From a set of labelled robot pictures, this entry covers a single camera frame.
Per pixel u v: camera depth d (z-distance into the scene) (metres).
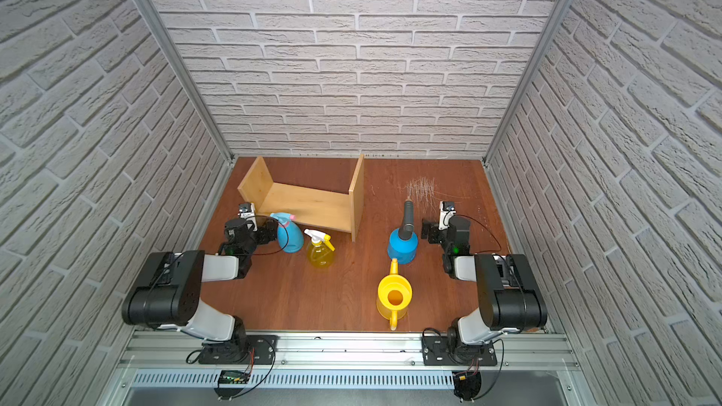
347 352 0.76
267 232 0.86
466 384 0.69
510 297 0.46
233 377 0.72
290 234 0.81
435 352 0.74
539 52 0.86
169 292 0.45
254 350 0.73
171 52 0.86
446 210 0.81
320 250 0.82
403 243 0.83
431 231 0.86
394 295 0.74
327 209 0.98
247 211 0.82
